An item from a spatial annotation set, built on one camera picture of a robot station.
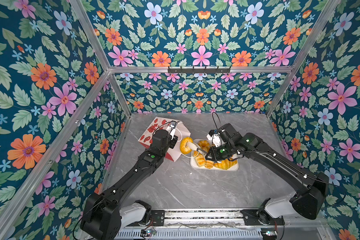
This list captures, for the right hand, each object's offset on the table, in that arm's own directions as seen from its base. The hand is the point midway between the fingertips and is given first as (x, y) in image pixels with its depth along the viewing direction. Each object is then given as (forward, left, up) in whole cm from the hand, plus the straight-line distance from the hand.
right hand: (206, 155), depth 73 cm
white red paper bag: (+27, +28, -6) cm, 39 cm away
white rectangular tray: (+4, +6, -20) cm, 22 cm away
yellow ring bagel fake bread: (+7, +12, -4) cm, 14 cm away
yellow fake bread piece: (+6, +2, -16) cm, 17 cm away
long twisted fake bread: (+5, -3, -19) cm, 20 cm away
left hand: (+15, +18, +5) cm, 24 cm away
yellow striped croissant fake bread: (+4, -13, -17) cm, 22 cm away
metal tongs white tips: (+7, +6, -3) cm, 10 cm away
